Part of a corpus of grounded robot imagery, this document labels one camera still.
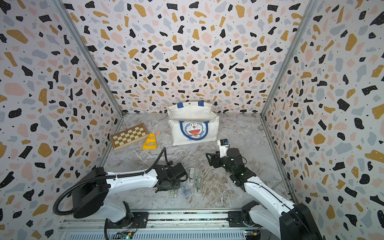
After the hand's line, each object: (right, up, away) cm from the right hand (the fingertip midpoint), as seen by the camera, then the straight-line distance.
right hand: (211, 153), depth 82 cm
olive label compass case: (-21, -22, -1) cm, 30 cm away
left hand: (-18, -18, +1) cm, 26 cm away
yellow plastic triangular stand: (-41, +4, +22) cm, 47 cm away
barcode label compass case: (-11, -12, +8) cm, 18 cm away
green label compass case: (-8, -17, +4) cm, 19 cm away
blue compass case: (-14, -20, +2) cm, 24 cm away
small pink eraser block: (-38, +11, +27) cm, 48 cm away
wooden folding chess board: (-57, +8, +21) cm, 61 cm away
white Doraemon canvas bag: (-11, +17, +10) cm, 23 cm away
